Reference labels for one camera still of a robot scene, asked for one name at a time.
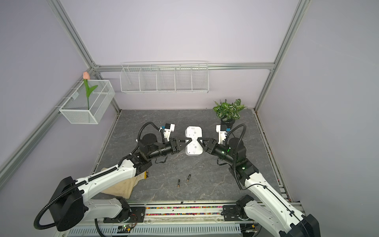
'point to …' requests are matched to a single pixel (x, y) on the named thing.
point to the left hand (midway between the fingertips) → (191, 143)
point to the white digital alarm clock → (194, 148)
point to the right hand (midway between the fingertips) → (198, 139)
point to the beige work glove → (124, 189)
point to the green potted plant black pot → (228, 112)
